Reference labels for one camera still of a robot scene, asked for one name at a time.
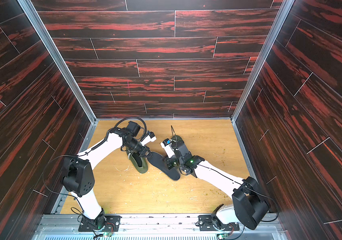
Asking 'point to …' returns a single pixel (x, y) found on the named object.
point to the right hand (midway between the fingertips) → (166, 156)
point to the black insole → (161, 163)
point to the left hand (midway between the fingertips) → (152, 155)
